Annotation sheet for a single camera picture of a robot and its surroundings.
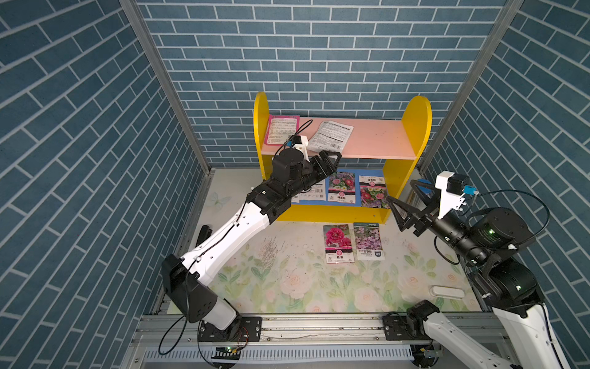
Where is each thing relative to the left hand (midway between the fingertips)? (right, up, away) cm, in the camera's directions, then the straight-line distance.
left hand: (344, 161), depth 65 cm
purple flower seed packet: (+15, -30, +28) cm, 44 cm away
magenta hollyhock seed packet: (+2, -31, +28) cm, 42 cm away
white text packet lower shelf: (-6, -10, +28) cm, 30 cm away
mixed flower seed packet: (+4, -7, +29) cm, 30 cm away
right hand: (+12, -9, -12) cm, 19 cm away
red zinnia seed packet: (+17, -9, +28) cm, 34 cm away
